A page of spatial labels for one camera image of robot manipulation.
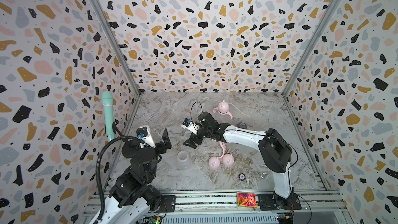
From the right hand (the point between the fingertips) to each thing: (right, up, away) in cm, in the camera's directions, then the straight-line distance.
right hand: (189, 135), depth 86 cm
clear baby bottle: (+21, +8, +18) cm, 29 cm away
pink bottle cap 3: (+21, -13, -3) cm, 25 cm away
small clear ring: (+40, -20, -5) cm, 45 cm away
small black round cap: (+28, -21, -4) cm, 36 cm away
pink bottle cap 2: (+13, -14, -4) cm, 20 cm away
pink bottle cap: (+19, +16, +6) cm, 26 cm away
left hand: (-11, +5, -18) cm, 22 cm away
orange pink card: (+29, -29, -12) cm, 42 cm away
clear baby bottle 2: (-2, -13, -8) cm, 15 cm away
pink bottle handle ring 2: (+19, -7, +6) cm, 21 cm away
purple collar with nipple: (+33, +4, +15) cm, 36 cm away
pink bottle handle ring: (+15, +14, +14) cm, 25 cm away
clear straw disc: (+8, -9, +4) cm, 13 cm away
